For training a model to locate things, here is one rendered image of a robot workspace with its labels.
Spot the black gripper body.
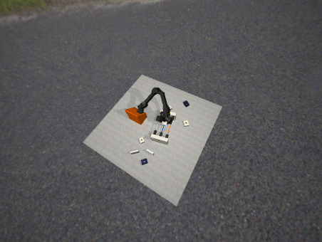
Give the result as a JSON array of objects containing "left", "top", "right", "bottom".
[{"left": 156, "top": 115, "right": 166, "bottom": 122}]

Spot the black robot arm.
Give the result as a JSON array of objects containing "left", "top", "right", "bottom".
[{"left": 137, "top": 88, "right": 172, "bottom": 123}]

